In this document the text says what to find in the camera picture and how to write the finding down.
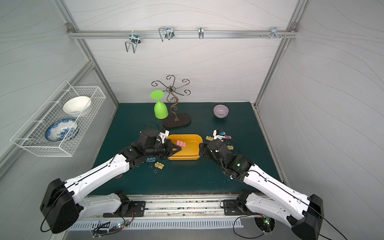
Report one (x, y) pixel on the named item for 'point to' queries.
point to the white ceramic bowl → (75, 106)
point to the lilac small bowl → (221, 111)
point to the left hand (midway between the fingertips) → (182, 149)
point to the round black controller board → (267, 224)
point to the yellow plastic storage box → (189, 145)
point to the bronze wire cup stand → (171, 89)
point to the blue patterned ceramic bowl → (62, 130)
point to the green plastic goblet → (160, 110)
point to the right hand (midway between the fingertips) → (205, 145)
